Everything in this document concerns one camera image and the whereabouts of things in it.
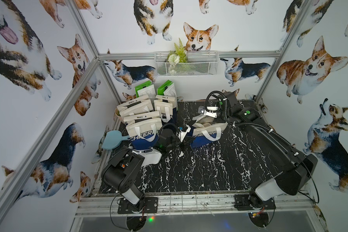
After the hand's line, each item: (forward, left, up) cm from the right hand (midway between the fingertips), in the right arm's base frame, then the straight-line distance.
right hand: (213, 104), depth 76 cm
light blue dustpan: (-3, +65, -29) cm, 71 cm away
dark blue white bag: (+3, +26, -11) cm, 28 cm away
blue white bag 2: (-8, +38, -10) cm, 41 cm away
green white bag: (+19, +27, -5) cm, 34 cm away
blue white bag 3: (-10, +4, -9) cm, 14 cm away
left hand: (-9, +9, -18) cm, 22 cm away
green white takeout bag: (+20, +41, -6) cm, 46 cm away
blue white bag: (+5, +44, -5) cm, 45 cm away
